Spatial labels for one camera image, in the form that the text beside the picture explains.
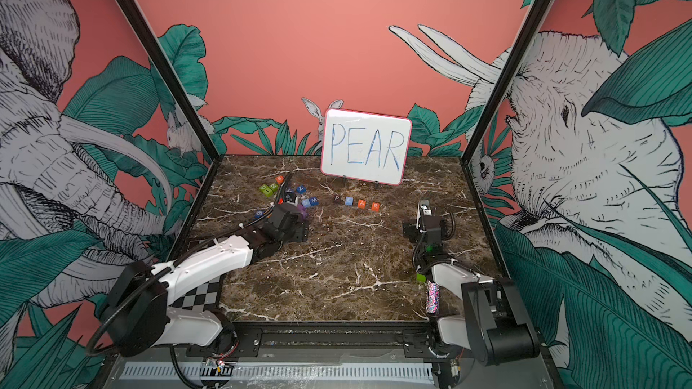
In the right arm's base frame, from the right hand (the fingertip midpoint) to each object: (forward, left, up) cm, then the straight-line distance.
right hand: (422, 212), depth 91 cm
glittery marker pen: (-26, -1, -6) cm, 27 cm away
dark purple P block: (+12, +31, -9) cm, 34 cm away
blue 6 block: (+4, +60, -8) cm, 61 cm away
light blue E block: (+11, +26, -9) cm, 29 cm away
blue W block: (+10, +40, -8) cm, 42 cm away
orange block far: (+21, +55, -7) cm, 60 cm away
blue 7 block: (+16, +46, -7) cm, 49 cm away
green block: (+15, +59, -7) cm, 62 cm away
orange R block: (+9, +16, -9) cm, 20 cm away
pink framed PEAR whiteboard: (+29, +19, +5) cm, 35 cm away
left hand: (-4, +42, +3) cm, 42 cm away
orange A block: (+9, +21, -8) cm, 24 cm away
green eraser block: (-19, +2, -9) cm, 21 cm away
